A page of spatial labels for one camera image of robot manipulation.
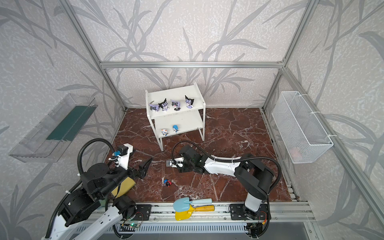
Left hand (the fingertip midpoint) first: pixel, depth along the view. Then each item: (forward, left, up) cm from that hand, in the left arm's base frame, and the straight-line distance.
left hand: (146, 150), depth 64 cm
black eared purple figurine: (+19, -1, +7) cm, 20 cm away
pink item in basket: (+3, -71, -9) cm, 71 cm away
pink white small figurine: (+17, -3, -10) cm, 20 cm away
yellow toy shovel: (-21, -15, -28) cm, 38 cm away
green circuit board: (-25, +7, -28) cm, 38 cm away
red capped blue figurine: (-6, -6, -27) cm, 28 cm away
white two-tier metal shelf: (+20, -11, +4) cm, 23 cm away
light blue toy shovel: (-16, -15, -27) cm, 35 cm away
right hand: (+9, -11, -22) cm, 26 cm away
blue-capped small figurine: (+19, -9, -11) cm, 24 cm away
